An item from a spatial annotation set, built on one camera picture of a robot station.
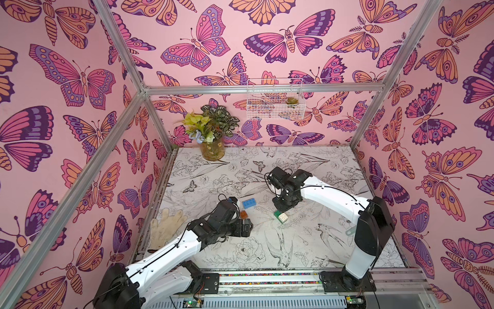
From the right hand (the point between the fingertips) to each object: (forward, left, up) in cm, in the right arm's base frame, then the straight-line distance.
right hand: (282, 205), depth 84 cm
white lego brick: (-3, -1, -6) cm, 7 cm away
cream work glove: (-10, +54, -10) cm, 56 cm away
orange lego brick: (0, +17, -9) cm, 20 cm away
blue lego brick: (+5, +15, -8) cm, 18 cm away
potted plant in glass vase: (+39, +36, +9) cm, 54 cm away
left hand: (-8, +16, -1) cm, 18 cm away
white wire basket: (+52, +1, +15) cm, 54 cm away
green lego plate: (0, +1, -9) cm, 9 cm away
